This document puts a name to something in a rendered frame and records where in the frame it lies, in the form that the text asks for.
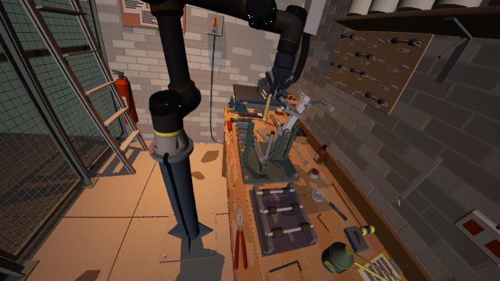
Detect wooden wall shelf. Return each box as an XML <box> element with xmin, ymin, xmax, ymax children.
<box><xmin>334</xmin><ymin>5</ymin><xmax>500</xmax><ymax>84</ymax></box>

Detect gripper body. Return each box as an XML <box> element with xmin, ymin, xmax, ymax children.
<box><xmin>270</xmin><ymin>52</ymin><xmax>298</xmax><ymax>90</ymax></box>

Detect dark grey tray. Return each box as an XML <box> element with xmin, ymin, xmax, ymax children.
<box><xmin>232</xmin><ymin>83</ymin><xmax>283</xmax><ymax>109</ymax></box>

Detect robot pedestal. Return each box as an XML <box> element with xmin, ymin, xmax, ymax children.
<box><xmin>150</xmin><ymin>150</ymin><xmax>214</xmax><ymax>255</ymax></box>

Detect grey locking lever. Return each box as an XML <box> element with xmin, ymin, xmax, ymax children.
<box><xmin>309</xmin><ymin>98</ymin><xmax>336</xmax><ymax>114</ymax></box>

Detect white tube roll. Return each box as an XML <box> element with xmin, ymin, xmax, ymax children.
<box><xmin>368</xmin><ymin>0</ymin><xmax>404</xmax><ymax>15</ymax></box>
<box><xmin>347</xmin><ymin>0</ymin><xmax>377</xmax><ymax>17</ymax></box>
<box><xmin>395</xmin><ymin>0</ymin><xmax>441</xmax><ymax>12</ymax></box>

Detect yellow stick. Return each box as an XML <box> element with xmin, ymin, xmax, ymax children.
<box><xmin>262</xmin><ymin>93</ymin><xmax>273</xmax><ymax>123</ymax></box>

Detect dark blue file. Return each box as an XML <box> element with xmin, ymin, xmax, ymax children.
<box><xmin>327</xmin><ymin>201</ymin><xmax>349</xmax><ymax>222</ymax></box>

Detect white printed pad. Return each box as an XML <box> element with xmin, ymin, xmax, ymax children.
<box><xmin>354</xmin><ymin>251</ymin><xmax>405</xmax><ymax>281</ymax></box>

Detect red handled pliers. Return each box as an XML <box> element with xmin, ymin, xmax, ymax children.
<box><xmin>233</xmin><ymin>207</ymin><xmax>249</xmax><ymax>271</ymax></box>

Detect wire mesh partition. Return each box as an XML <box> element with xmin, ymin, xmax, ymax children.
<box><xmin>0</xmin><ymin>0</ymin><xmax>150</xmax><ymax>281</ymax></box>

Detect grey wall bracket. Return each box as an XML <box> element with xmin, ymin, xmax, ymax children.
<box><xmin>391</xmin><ymin>155</ymin><xmax>445</xmax><ymax>207</ymax></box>

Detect white sign with red squares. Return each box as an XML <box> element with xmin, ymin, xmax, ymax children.
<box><xmin>453</xmin><ymin>208</ymin><xmax>500</xmax><ymax>267</ymax></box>

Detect steel fluted roller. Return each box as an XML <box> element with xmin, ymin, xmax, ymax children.
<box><xmin>252</xmin><ymin>137</ymin><xmax>267</xmax><ymax>169</ymax></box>

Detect grey top roller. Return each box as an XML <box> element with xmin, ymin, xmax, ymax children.
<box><xmin>263</xmin><ymin>130</ymin><xmax>277</xmax><ymax>162</ymax></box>

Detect brown bottle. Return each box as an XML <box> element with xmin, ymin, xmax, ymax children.
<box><xmin>313</xmin><ymin>144</ymin><xmax>329</xmax><ymax>165</ymax></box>

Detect black wall cable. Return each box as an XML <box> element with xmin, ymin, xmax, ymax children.
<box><xmin>208</xmin><ymin>34</ymin><xmax>223</xmax><ymax>144</ymax></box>

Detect green oil can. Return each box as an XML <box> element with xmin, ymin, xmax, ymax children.
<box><xmin>320</xmin><ymin>241</ymin><xmax>391</xmax><ymax>281</ymax></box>

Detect orange framed wall poster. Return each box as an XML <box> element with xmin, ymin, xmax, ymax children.
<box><xmin>118</xmin><ymin>0</ymin><xmax>187</xmax><ymax>34</ymax></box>

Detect grey spanner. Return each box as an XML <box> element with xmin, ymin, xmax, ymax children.
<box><xmin>292</xmin><ymin>144</ymin><xmax>311</xmax><ymax>166</ymax></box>

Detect grey roller rack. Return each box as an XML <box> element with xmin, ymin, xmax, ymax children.
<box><xmin>248</xmin><ymin>181</ymin><xmax>320</xmax><ymax>258</ymax></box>

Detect black hex key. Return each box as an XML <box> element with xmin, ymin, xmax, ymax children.
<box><xmin>316</xmin><ymin>213</ymin><xmax>331</xmax><ymax>233</ymax></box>
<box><xmin>268</xmin><ymin>259</ymin><xmax>303</xmax><ymax>275</ymax></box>

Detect grey tape roll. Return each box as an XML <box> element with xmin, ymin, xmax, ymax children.
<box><xmin>309</xmin><ymin>187</ymin><xmax>327</xmax><ymax>203</ymax></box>

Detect wooden ladder rack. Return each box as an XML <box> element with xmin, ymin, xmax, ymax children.
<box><xmin>18</xmin><ymin>0</ymin><xmax>150</xmax><ymax>177</ymax></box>

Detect red fire extinguisher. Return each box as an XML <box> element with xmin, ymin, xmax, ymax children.
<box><xmin>111</xmin><ymin>69</ymin><xmax>140</xmax><ymax>126</ymax></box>

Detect green drafting machine body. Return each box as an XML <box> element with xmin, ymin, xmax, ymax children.
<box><xmin>229</xmin><ymin>116</ymin><xmax>302</xmax><ymax>185</ymax></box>

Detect steel roller with dark cots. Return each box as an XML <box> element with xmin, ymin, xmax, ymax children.
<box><xmin>265</xmin><ymin>222</ymin><xmax>314</xmax><ymax>240</ymax></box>
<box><xmin>259</xmin><ymin>187</ymin><xmax>297</xmax><ymax>197</ymax></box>
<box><xmin>260</xmin><ymin>202</ymin><xmax>304</xmax><ymax>216</ymax></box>

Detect brown pegboard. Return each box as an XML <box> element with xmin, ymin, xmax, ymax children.
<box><xmin>327</xmin><ymin>30</ymin><xmax>435</xmax><ymax>116</ymax></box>

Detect white wall box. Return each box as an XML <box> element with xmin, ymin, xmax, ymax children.
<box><xmin>303</xmin><ymin>0</ymin><xmax>327</xmax><ymax>37</ymax></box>

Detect grey wall switch box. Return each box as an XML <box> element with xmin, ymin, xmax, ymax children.
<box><xmin>206</xmin><ymin>12</ymin><xmax>225</xmax><ymax>37</ymax></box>

